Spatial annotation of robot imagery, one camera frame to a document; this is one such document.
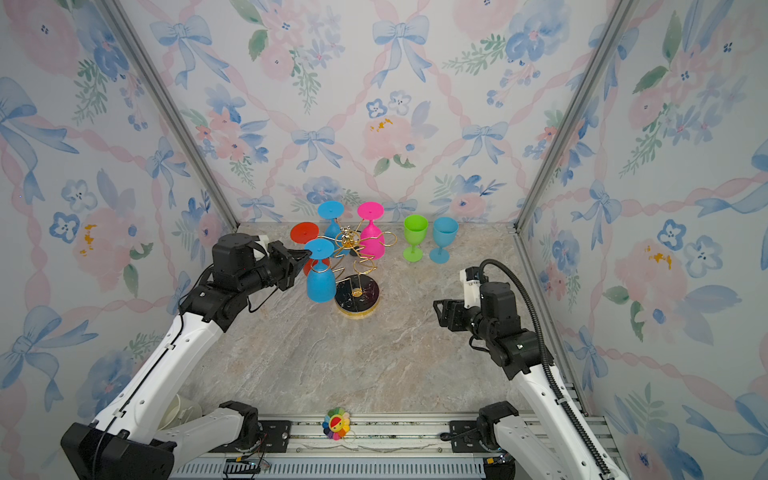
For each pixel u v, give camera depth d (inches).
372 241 34.6
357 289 38.6
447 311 25.9
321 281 30.7
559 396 17.6
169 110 33.8
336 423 29.6
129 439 14.9
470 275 25.7
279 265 24.7
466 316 25.5
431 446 28.9
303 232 30.6
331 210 32.4
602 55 29.5
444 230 38.8
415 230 38.5
